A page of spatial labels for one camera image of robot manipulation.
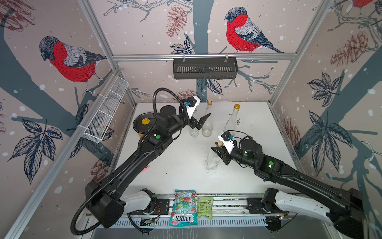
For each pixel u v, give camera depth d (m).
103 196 0.38
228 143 0.58
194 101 0.54
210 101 0.79
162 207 0.74
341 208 0.40
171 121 0.50
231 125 0.86
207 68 1.07
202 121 0.58
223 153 0.61
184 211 0.70
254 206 0.73
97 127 0.83
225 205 0.75
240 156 0.58
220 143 0.64
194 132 1.06
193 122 0.58
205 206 0.73
